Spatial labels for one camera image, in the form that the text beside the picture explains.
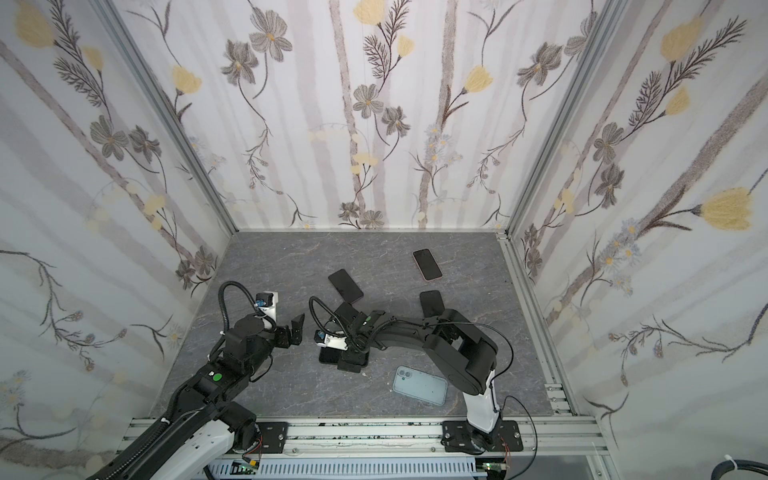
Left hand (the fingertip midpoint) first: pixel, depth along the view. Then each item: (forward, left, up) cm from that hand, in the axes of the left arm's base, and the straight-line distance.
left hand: (284, 306), depth 79 cm
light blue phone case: (-17, -37, -16) cm, 44 cm away
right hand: (-4, -14, -13) cm, 19 cm away
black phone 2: (+10, -44, -18) cm, 49 cm away
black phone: (-11, -12, -7) cm, 18 cm away
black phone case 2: (+10, -44, -18) cm, 49 cm away
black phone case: (-11, -12, -7) cm, 18 cm away
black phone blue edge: (+27, -44, -17) cm, 55 cm away
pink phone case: (+23, -41, -16) cm, 50 cm away
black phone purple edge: (+17, -14, -17) cm, 28 cm away
